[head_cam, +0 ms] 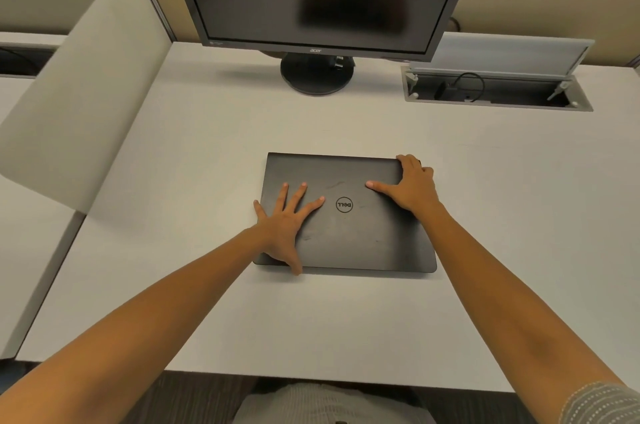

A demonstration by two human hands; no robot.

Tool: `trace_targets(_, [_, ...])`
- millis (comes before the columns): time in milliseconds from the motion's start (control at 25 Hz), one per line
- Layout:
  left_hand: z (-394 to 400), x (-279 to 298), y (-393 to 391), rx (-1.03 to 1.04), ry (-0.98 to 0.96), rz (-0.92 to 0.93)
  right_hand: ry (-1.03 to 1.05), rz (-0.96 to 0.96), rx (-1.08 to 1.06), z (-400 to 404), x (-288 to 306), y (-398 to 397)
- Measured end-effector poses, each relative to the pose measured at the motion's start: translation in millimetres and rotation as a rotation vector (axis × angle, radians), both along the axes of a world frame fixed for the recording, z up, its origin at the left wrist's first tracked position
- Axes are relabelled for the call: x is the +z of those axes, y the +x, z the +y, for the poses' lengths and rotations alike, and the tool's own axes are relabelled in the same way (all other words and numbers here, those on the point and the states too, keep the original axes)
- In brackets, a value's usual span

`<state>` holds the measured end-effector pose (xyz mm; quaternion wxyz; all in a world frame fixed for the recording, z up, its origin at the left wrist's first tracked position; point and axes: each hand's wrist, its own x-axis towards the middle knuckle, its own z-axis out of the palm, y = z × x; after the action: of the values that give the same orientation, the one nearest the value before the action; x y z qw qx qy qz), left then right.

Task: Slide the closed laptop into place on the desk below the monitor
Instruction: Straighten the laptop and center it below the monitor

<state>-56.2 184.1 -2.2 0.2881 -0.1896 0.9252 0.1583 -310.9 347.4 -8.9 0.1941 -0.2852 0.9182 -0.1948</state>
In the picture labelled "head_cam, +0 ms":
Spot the grey desk cable box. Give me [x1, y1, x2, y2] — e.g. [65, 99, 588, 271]
[400, 65, 595, 113]

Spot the grey striped shirt sleeve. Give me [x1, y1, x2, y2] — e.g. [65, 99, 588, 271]
[559, 381, 640, 424]

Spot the beige desk divider panel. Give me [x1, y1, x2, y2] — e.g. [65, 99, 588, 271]
[0, 0, 174, 215]

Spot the person's right forearm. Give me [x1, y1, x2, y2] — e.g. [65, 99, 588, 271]
[414, 201, 626, 424]

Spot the black laptop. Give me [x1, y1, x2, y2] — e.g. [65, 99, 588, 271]
[252, 152, 438, 274]

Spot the black cable with plug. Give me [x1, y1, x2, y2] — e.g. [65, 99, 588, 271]
[433, 72, 486, 102]

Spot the person's right hand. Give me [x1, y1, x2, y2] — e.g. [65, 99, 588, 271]
[366, 154, 444, 216]

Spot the black round monitor stand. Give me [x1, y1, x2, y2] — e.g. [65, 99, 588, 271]
[279, 52, 356, 97]

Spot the grey cable box lid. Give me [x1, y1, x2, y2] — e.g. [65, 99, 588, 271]
[409, 32, 596, 78]

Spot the person's left hand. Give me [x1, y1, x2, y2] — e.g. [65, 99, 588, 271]
[252, 182, 326, 276]

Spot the grey striped shirt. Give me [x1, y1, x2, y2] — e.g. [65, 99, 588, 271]
[232, 382, 439, 424]

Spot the person's left forearm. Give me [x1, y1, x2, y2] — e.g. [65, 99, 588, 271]
[0, 228, 274, 424]

